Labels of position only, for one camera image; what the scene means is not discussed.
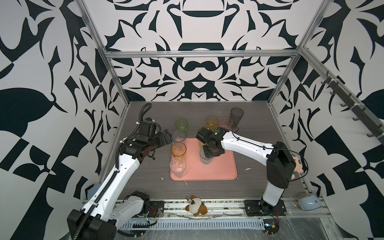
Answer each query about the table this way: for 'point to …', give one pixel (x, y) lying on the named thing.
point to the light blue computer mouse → (307, 202)
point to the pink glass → (225, 122)
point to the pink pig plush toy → (298, 162)
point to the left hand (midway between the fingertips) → (163, 134)
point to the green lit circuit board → (271, 226)
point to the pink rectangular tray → (222, 167)
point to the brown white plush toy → (196, 206)
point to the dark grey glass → (236, 114)
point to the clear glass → (178, 165)
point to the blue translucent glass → (178, 136)
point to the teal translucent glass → (203, 159)
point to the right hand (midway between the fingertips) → (210, 153)
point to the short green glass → (182, 124)
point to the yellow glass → (211, 122)
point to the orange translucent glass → (178, 149)
